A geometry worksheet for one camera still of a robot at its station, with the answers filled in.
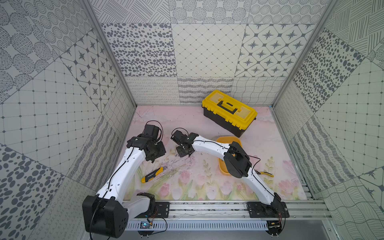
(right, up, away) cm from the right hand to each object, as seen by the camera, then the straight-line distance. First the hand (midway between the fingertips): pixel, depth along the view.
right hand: (185, 152), depth 95 cm
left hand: (-12, +4, -15) cm, 20 cm away
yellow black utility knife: (-18, -11, -11) cm, 24 cm away
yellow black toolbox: (+28, +26, 0) cm, 38 cm away
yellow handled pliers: (+47, -10, -9) cm, 49 cm away
